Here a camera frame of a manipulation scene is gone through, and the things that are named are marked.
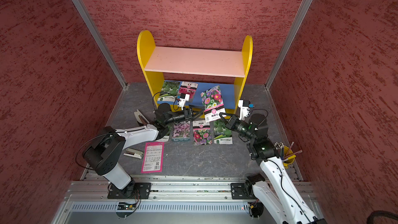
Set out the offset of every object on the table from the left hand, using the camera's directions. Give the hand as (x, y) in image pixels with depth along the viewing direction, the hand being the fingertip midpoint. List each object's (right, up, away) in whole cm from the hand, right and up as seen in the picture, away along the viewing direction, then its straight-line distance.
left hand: (203, 114), depth 75 cm
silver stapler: (-37, -21, +4) cm, 43 cm away
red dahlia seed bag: (-10, +15, +25) cm, 30 cm away
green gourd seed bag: (+12, -15, +19) cm, 27 cm away
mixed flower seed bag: (+5, +6, -1) cm, 7 cm away
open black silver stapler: (-40, -6, +22) cm, 46 cm away
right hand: (+7, -1, -5) cm, 8 cm away
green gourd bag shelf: (-22, +12, +22) cm, 33 cm away
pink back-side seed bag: (-29, -26, +10) cm, 40 cm away
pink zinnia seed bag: (-1, -14, +19) cm, 24 cm away
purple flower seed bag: (-14, -13, +19) cm, 27 cm away
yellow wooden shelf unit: (-5, +23, +47) cm, 52 cm away
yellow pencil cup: (+42, -21, -2) cm, 47 cm away
